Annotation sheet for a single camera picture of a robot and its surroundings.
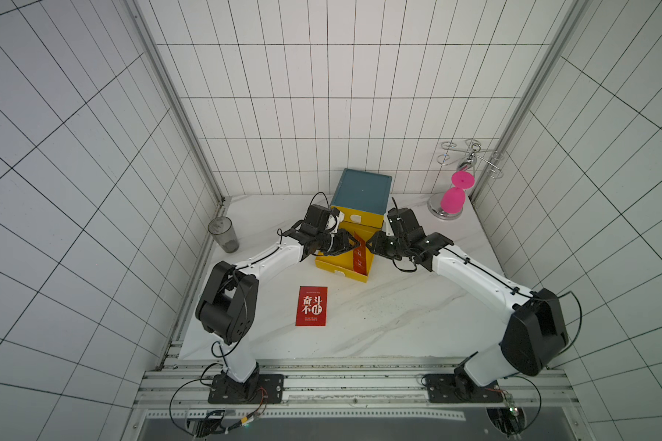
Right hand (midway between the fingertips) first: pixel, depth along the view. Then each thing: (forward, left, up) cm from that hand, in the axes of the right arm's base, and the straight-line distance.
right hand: (370, 238), depth 85 cm
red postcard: (-2, +3, -7) cm, 8 cm away
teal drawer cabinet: (+17, +2, +5) cm, 18 cm away
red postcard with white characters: (-17, +18, -16) cm, 30 cm away
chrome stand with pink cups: (+19, -30, -4) cm, 36 cm away
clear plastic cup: (+5, +52, -5) cm, 53 cm away
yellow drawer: (-7, +8, -5) cm, 12 cm away
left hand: (-3, +5, -3) cm, 6 cm away
